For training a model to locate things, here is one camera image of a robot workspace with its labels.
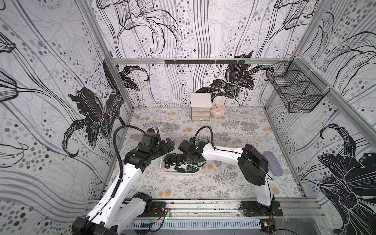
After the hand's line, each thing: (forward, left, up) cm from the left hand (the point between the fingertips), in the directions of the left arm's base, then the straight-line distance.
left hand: (170, 149), depth 78 cm
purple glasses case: (-3, -61, -12) cm, 62 cm away
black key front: (-1, -4, -12) cm, 13 cm away
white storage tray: (-2, -8, -14) cm, 16 cm away
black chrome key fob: (-5, -5, -16) cm, 18 cm away
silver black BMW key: (-5, -12, -14) cm, 19 cm away
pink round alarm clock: (+43, -32, -13) cm, 55 cm away
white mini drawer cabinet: (+36, -18, -2) cm, 40 cm away
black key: (-1, +3, -13) cm, 13 cm away
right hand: (+3, -12, -15) cm, 20 cm away
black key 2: (0, -1, -13) cm, 13 cm away
